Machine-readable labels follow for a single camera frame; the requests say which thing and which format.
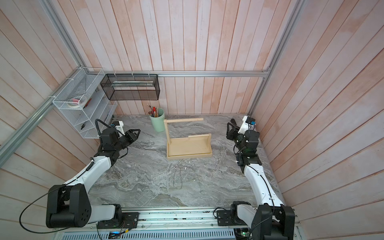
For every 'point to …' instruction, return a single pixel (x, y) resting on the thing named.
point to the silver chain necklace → (181, 179)
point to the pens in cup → (154, 112)
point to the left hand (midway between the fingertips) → (140, 132)
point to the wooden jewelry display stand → (193, 146)
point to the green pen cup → (158, 123)
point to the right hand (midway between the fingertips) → (229, 123)
